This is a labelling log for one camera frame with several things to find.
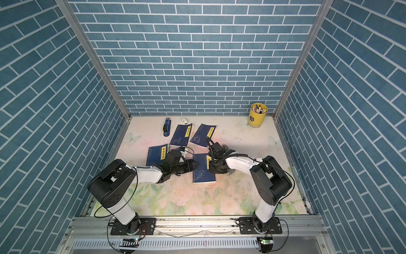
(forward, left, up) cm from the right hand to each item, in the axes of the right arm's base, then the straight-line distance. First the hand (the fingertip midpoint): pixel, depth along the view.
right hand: (212, 171), depth 92 cm
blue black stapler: (+27, +34, +5) cm, 44 cm away
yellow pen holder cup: (+37, -27, +13) cm, 48 cm away
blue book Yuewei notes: (+24, +11, +1) cm, 27 cm away
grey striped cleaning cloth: (-4, -10, +10) cm, 15 cm away
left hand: (0, +7, +4) cm, 8 cm away
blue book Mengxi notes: (+7, +35, +3) cm, 36 cm away
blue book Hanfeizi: (+24, +23, +1) cm, 34 cm away
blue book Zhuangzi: (-2, +6, +1) cm, 6 cm away
